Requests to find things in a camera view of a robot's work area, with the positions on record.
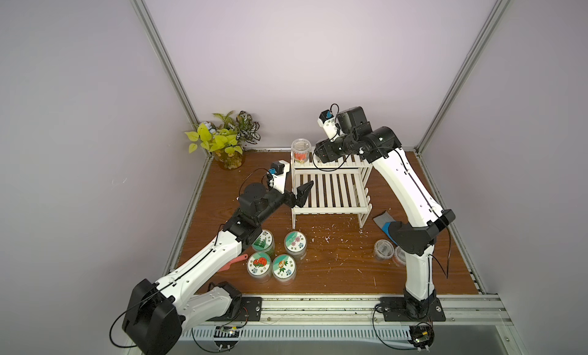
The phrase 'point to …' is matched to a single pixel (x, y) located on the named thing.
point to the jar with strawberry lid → (259, 267)
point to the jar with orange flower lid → (284, 269)
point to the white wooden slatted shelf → (340, 187)
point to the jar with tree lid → (265, 242)
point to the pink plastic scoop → (240, 258)
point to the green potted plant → (227, 141)
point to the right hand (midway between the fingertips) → (325, 140)
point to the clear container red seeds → (301, 148)
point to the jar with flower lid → (295, 244)
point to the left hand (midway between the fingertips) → (303, 177)
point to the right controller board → (421, 336)
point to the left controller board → (226, 332)
